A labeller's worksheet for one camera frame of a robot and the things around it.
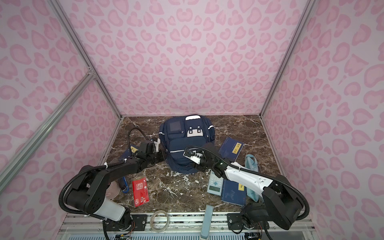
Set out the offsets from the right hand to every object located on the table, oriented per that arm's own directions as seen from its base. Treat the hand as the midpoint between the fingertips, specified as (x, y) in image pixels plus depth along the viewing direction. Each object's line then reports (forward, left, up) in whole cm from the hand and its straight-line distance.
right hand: (193, 156), depth 83 cm
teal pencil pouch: (0, -33, -6) cm, 33 cm away
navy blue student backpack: (+22, +13, -8) cm, 27 cm away
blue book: (-15, -22, -12) cm, 29 cm away
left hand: (+6, +14, -5) cm, 16 cm away
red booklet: (-15, +30, -12) cm, 36 cm away
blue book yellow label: (+12, -23, -11) cm, 28 cm away
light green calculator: (-11, -12, -12) cm, 20 cm away
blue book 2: (+7, +45, -12) cm, 47 cm away
